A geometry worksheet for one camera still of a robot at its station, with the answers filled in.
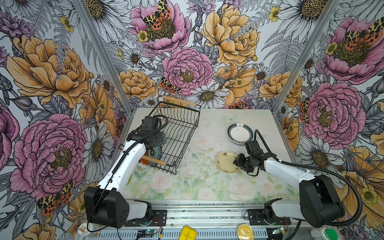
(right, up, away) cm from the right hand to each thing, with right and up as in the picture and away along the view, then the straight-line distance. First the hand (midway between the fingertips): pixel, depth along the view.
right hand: (236, 168), depth 88 cm
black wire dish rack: (-33, +29, +24) cm, 50 cm away
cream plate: (-6, +2, +7) cm, 9 cm away
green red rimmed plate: (+7, +19, +18) cm, 27 cm away
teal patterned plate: (-48, +8, +5) cm, 49 cm away
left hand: (-46, +14, -6) cm, 48 cm away
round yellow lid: (0, -25, -17) cm, 30 cm away
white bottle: (-70, -18, -25) cm, 76 cm away
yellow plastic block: (-27, -25, -18) cm, 41 cm away
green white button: (+31, -20, -25) cm, 44 cm away
